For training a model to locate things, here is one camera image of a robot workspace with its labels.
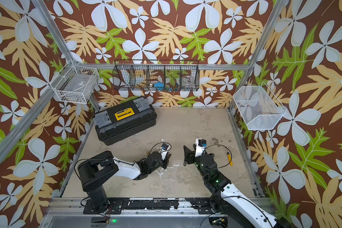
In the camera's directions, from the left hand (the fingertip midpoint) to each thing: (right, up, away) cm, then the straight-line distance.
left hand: (170, 152), depth 89 cm
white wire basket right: (+53, +27, -6) cm, 60 cm away
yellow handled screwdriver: (+39, -5, +2) cm, 39 cm away
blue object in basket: (-7, +44, +4) cm, 44 cm away
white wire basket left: (-58, +42, -5) cm, 72 cm away
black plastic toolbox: (-31, +21, +1) cm, 37 cm away
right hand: (+9, +6, -11) cm, 16 cm away
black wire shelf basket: (-12, +52, +8) cm, 54 cm away
